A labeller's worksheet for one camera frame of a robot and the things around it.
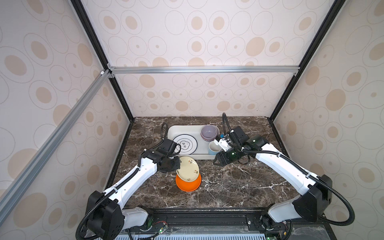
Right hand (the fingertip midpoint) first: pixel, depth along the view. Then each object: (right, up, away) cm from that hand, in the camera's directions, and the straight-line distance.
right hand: (218, 160), depth 76 cm
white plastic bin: (-7, +1, +21) cm, 22 cm away
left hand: (-19, -3, +4) cm, 19 cm away
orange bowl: (-15, -16, +6) cm, 23 cm away
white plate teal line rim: (-17, +7, +26) cm, 32 cm away
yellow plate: (-15, -8, +11) cm, 20 cm away
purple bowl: (-2, +14, +27) cm, 31 cm away
